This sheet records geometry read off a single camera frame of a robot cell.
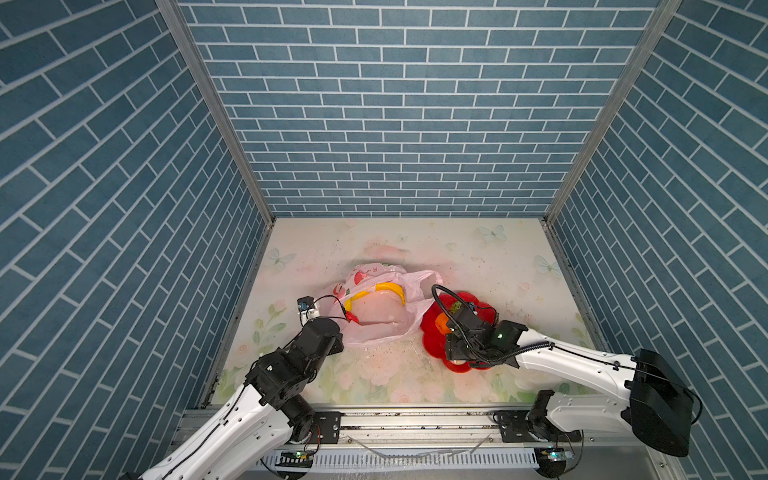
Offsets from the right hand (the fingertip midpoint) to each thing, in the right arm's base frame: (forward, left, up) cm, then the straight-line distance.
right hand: (449, 346), depth 82 cm
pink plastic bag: (+15, +21, -4) cm, 26 cm away
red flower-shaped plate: (+2, +4, -1) cm, 5 cm away
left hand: (-1, +30, +9) cm, 31 cm away
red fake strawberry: (+6, +29, +1) cm, 29 cm away
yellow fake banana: (+19, +20, -1) cm, 27 cm away
